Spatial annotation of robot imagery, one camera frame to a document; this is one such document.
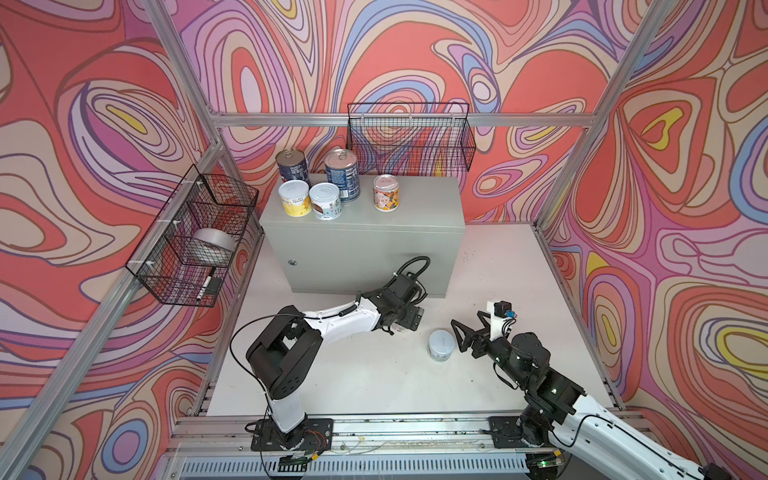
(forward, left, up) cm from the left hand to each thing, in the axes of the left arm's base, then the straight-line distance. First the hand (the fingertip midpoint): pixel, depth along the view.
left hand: (411, 309), depth 90 cm
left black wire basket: (+3, +58, +23) cm, 62 cm away
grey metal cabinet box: (+16, +18, +8) cm, 25 cm away
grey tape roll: (+3, +50, +26) cm, 57 cm away
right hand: (-9, -14, +9) cm, 18 cm away
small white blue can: (-12, -8, 0) cm, 14 cm away
